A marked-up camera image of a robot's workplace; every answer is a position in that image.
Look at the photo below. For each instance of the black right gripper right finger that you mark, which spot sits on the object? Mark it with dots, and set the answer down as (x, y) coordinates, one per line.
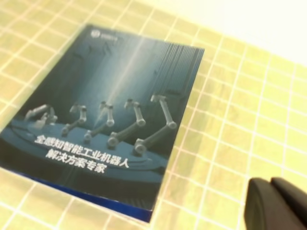
(294, 197)

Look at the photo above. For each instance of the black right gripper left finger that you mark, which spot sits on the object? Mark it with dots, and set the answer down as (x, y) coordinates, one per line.
(265, 209)

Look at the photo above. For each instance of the robot catalogue book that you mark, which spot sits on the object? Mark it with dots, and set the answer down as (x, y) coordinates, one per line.
(102, 124)

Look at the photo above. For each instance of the green checked tablecloth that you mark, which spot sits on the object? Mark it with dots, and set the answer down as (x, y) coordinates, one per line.
(246, 117)

